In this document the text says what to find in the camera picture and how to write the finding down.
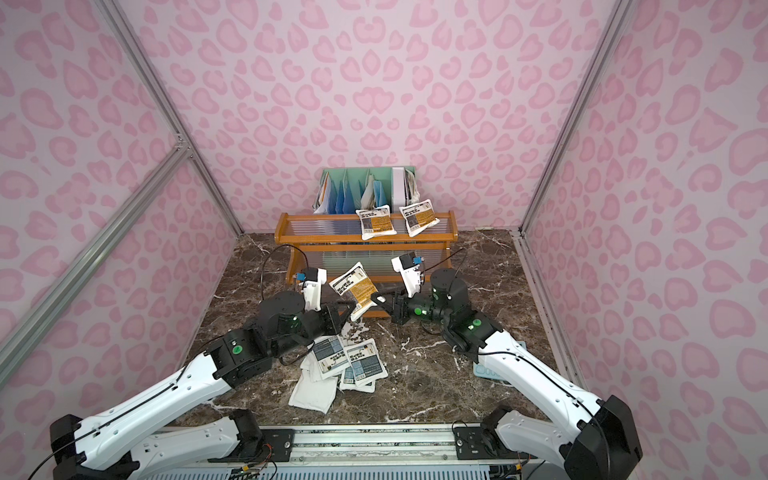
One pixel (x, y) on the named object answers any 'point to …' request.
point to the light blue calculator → (483, 371)
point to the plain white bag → (312, 391)
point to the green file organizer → (346, 190)
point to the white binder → (398, 189)
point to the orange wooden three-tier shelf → (334, 242)
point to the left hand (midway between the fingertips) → (357, 302)
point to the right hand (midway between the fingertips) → (372, 300)
